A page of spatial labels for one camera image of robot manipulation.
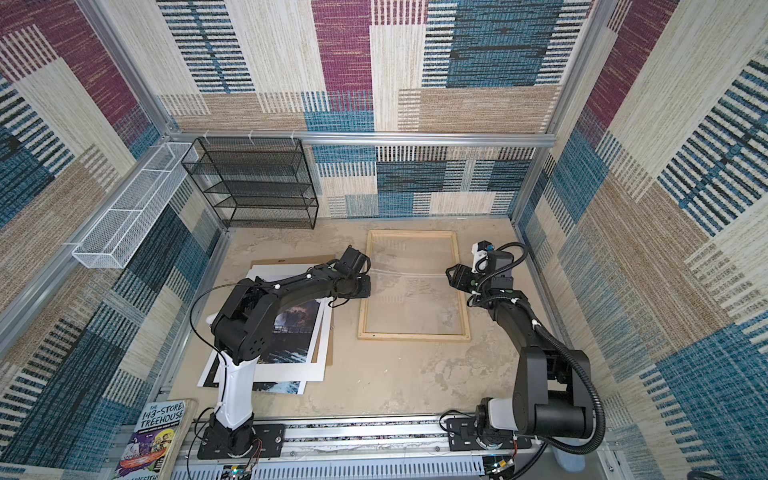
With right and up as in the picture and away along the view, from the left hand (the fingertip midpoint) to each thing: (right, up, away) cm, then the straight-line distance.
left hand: (369, 285), depth 99 cm
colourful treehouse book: (-49, -33, -27) cm, 65 cm away
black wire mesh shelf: (-42, +36, +12) cm, 57 cm away
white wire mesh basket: (-59, +16, -26) cm, 66 cm away
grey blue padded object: (+47, -36, -30) cm, 66 cm away
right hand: (+25, +4, -10) cm, 27 cm away
